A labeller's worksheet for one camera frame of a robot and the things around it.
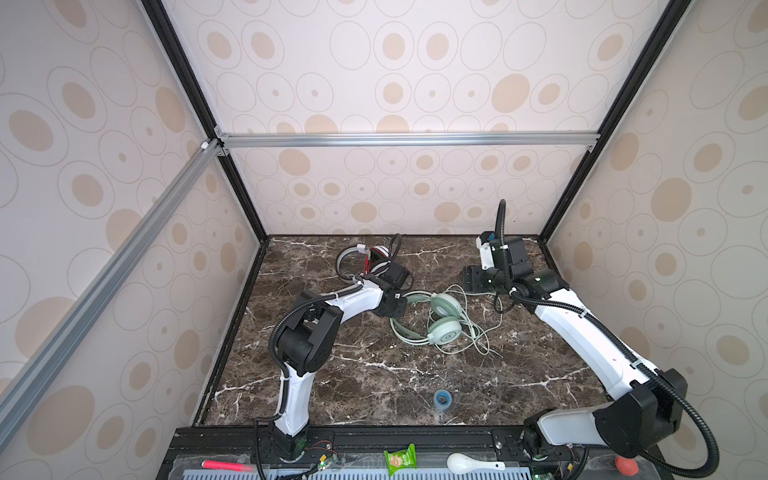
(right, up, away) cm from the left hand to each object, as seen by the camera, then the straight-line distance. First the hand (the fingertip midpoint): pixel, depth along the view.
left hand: (406, 306), depth 95 cm
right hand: (+17, +12, -15) cm, 25 cm away
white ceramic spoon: (+11, -34, -25) cm, 43 cm away
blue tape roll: (+9, -23, -14) cm, 29 cm away
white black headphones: (-9, +16, +8) cm, 20 cm away
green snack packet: (-2, -32, -25) cm, 41 cm away
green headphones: (+10, -5, -10) cm, 15 cm away
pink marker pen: (-47, -34, -25) cm, 63 cm away
